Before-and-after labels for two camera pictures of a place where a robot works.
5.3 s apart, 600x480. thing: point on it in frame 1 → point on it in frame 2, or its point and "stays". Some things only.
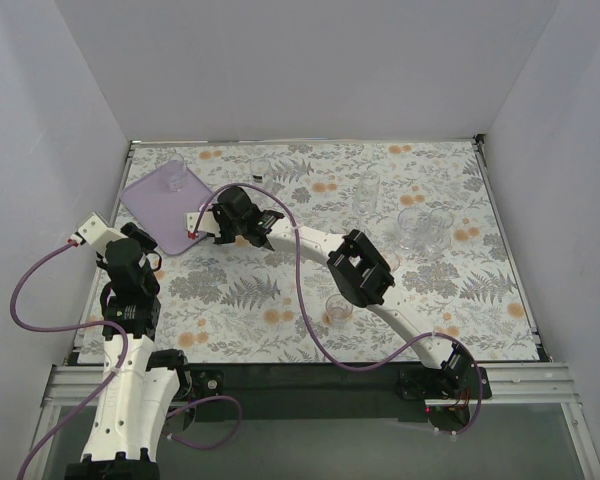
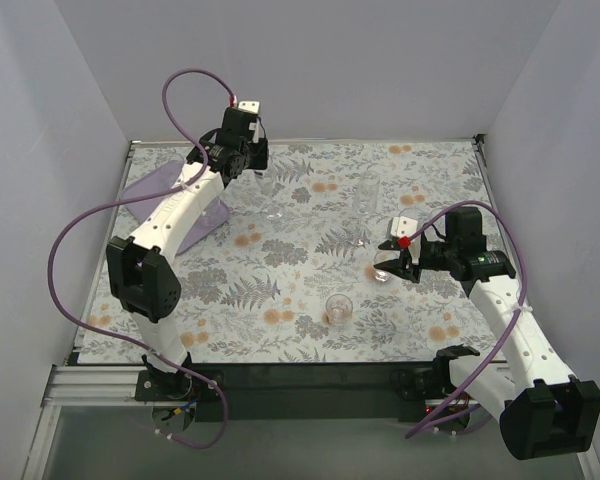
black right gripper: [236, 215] → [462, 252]
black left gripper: [140, 237] → [258, 156]
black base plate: [338, 392] stays
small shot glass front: [338, 308] stays
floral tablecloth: [325, 253] stays
